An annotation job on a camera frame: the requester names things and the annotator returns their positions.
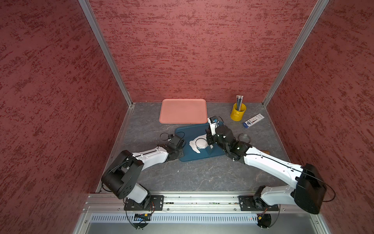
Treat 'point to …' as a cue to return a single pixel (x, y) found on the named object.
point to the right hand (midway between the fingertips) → (207, 131)
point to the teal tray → (189, 153)
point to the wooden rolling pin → (266, 151)
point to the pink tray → (183, 111)
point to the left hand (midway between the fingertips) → (179, 155)
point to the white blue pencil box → (252, 120)
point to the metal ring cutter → (238, 138)
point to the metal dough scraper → (210, 150)
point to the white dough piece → (192, 144)
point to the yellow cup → (236, 115)
